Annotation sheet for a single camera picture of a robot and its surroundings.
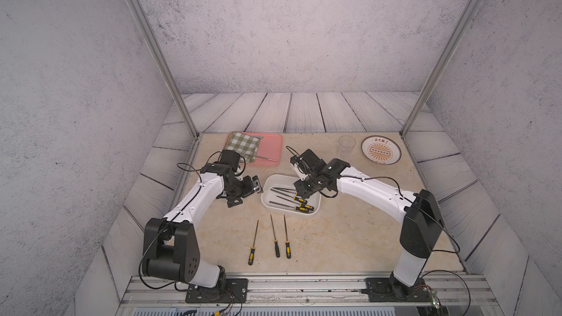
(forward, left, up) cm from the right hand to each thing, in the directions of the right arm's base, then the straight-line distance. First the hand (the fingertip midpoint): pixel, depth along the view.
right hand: (301, 188), depth 83 cm
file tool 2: (-16, +6, -14) cm, 22 cm away
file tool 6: (-2, -3, -12) cm, 12 cm away
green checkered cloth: (+33, +28, -12) cm, 45 cm away
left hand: (-1, +17, -2) cm, 17 cm away
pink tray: (+33, +15, -12) cm, 38 cm away
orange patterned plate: (+32, -42, -15) cm, 55 cm away
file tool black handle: (-19, +9, -12) cm, 24 cm away
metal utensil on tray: (+27, +16, -15) cm, 35 cm away
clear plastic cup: (+32, -23, -10) cm, 41 cm away
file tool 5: (-2, +1, -12) cm, 13 cm away
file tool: (-18, +18, -14) cm, 29 cm away
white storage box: (+5, +10, -13) cm, 17 cm away
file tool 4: (+7, +8, -13) cm, 17 cm away
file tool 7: (+2, +3, -12) cm, 12 cm away
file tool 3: (+5, +7, -13) cm, 16 cm away
